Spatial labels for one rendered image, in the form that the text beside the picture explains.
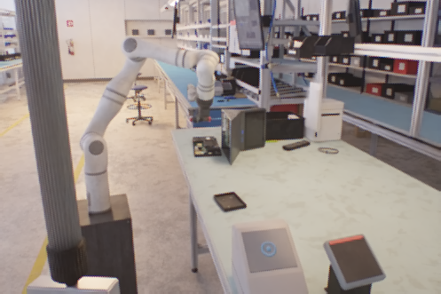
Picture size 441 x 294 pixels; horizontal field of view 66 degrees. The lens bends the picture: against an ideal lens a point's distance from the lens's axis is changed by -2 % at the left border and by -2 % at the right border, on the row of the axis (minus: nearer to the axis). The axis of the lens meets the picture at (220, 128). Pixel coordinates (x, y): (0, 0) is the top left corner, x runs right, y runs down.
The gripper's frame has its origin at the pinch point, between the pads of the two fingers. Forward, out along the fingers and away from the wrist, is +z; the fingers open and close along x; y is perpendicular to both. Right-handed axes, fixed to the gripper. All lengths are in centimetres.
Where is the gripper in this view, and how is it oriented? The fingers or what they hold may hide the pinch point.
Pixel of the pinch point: (197, 120)
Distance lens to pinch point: 162.6
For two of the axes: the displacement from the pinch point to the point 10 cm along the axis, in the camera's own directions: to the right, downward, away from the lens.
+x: -1.3, -7.9, 6.0
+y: 9.9, -0.4, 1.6
